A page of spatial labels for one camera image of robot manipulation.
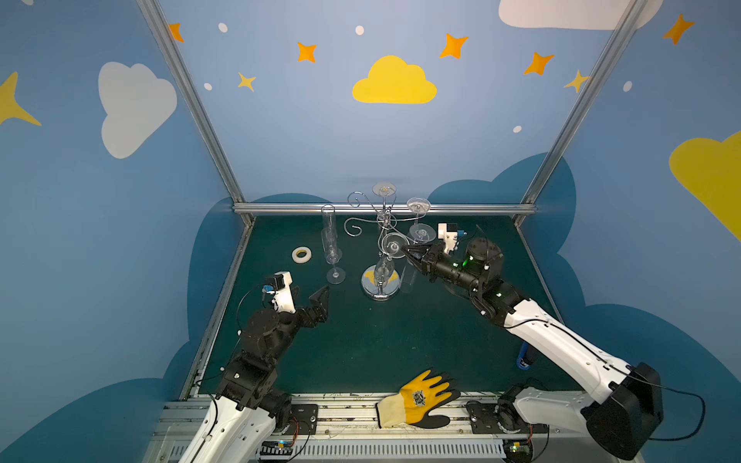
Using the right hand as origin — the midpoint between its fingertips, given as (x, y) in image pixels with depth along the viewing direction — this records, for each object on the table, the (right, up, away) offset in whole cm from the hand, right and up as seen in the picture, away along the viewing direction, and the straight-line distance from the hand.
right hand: (403, 246), depth 67 cm
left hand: (-23, -10, +4) cm, 25 cm away
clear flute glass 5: (-3, 0, +3) cm, 4 cm away
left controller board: (-32, -52, +5) cm, 61 cm away
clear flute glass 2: (-21, -3, +26) cm, 33 cm away
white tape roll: (-35, -5, +40) cm, 53 cm away
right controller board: (+30, -53, +6) cm, 62 cm away
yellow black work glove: (+5, -42, +8) cm, 43 cm away
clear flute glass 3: (+6, +12, +15) cm, 20 cm away
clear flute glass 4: (+6, +3, +7) cm, 10 cm away
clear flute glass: (-23, +6, +33) cm, 41 cm away
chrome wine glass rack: (-4, +7, +9) cm, 13 cm away
